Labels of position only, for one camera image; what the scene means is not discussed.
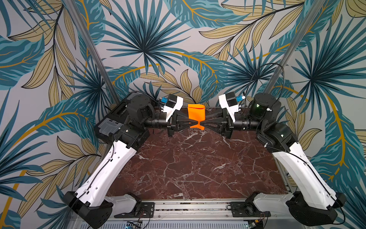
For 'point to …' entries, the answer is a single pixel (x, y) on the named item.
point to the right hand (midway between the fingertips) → (200, 120)
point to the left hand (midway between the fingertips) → (194, 124)
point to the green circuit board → (134, 224)
